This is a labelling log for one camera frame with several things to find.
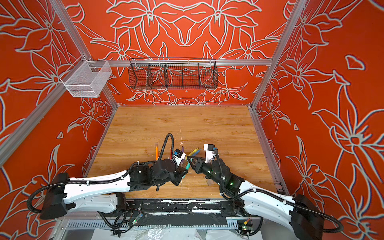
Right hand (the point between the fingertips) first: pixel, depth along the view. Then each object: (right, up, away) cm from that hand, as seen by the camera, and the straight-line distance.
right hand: (186, 158), depth 72 cm
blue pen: (+6, -2, +21) cm, 22 cm away
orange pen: (-19, -1, +21) cm, 28 cm away
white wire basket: (-64, +45, +20) cm, 81 cm away
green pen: (+1, -4, 0) cm, 5 cm away
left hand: (+1, -5, -1) cm, 6 cm away
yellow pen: (+4, -2, +20) cm, 21 cm away
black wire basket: (-10, +51, +28) cm, 59 cm away
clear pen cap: (+13, -16, +10) cm, 23 cm away
